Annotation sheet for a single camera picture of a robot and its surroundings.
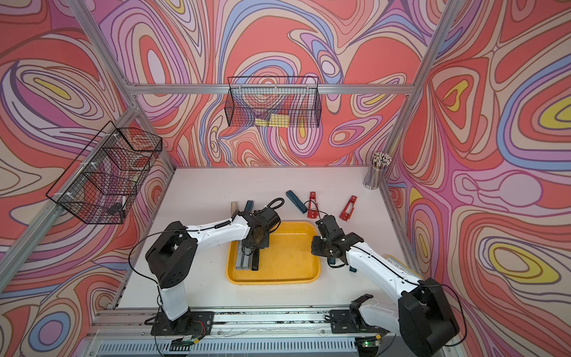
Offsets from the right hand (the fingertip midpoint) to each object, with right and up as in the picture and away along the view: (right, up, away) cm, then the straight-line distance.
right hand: (317, 253), depth 85 cm
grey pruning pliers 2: (-27, -2, 0) cm, 27 cm away
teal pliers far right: (+13, -6, -1) cm, 15 cm away
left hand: (-21, +2, +6) cm, 22 cm away
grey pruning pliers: (-30, -1, +1) cm, 30 cm away
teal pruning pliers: (-29, +17, +17) cm, 38 cm away
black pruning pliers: (-24, -4, +3) cm, 25 cm away
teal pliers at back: (-8, +19, +19) cm, 28 cm away
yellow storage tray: (-11, -3, +4) cm, 12 cm away
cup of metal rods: (+30, +30, +22) cm, 47 cm away
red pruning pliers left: (0, +13, +17) cm, 21 cm away
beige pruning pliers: (-37, +16, +17) cm, 43 cm away
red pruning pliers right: (+15, +12, +16) cm, 25 cm away
